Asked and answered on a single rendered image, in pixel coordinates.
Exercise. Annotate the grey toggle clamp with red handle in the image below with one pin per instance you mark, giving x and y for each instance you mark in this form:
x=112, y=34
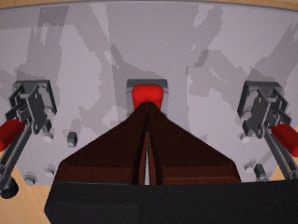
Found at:
x=25, y=105
x=254, y=106

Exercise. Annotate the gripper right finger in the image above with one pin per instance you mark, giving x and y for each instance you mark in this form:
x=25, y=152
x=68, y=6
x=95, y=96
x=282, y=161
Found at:
x=181, y=158

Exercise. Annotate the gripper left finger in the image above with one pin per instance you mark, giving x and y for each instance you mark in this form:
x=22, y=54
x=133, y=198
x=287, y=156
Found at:
x=114, y=156

